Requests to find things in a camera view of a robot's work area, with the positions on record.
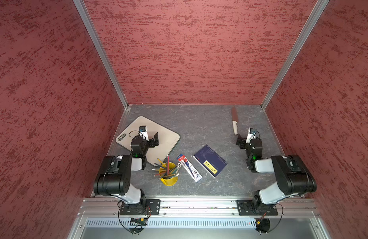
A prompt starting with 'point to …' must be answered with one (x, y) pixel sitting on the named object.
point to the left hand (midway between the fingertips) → (150, 135)
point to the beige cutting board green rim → (167, 139)
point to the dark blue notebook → (211, 161)
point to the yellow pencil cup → (171, 179)
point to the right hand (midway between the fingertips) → (245, 136)
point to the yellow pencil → (161, 162)
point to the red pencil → (168, 165)
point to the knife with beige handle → (234, 120)
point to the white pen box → (193, 172)
